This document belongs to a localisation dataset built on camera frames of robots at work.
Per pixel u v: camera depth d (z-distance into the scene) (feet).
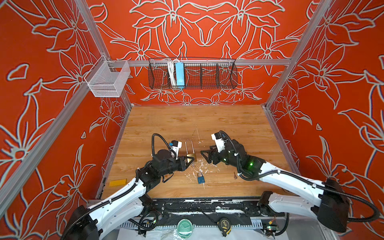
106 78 3.04
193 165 2.43
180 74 2.90
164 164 1.94
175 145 2.27
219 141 2.17
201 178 2.73
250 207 2.40
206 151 2.19
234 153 1.79
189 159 2.40
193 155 2.49
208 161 2.21
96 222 1.35
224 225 2.19
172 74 2.95
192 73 3.19
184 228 2.20
